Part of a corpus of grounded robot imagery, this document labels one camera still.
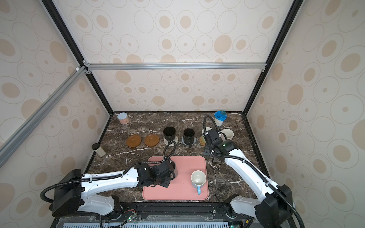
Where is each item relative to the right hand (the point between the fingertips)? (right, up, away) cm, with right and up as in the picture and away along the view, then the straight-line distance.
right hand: (215, 149), depth 81 cm
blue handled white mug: (-10, -17, +1) cm, 20 cm away
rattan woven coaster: (-5, +3, +19) cm, 20 cm away
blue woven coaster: (-12, +1, +18) cm, 22 cm away
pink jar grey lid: (-65, +20, +28) cm, 74 cm away
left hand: (-24, -17, -3) cm, 29 cm away
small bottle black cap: (-72, -1, +7) cm, 72 cm away
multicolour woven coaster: (-24, +3, +21) cm, 32 cm away
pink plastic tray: (-19, -23, +2) cm, 30 cm away
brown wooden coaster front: (-42, +3, +22) cm, 47 cm away
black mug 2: (-15, +6, +16) cm, 23 cm away
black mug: (-28, +8, +11) cm, 31 cm away
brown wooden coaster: (-54, +3, +20) cm, 58 cm away
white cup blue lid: (+8, +20, +23) cm, 31 cm away
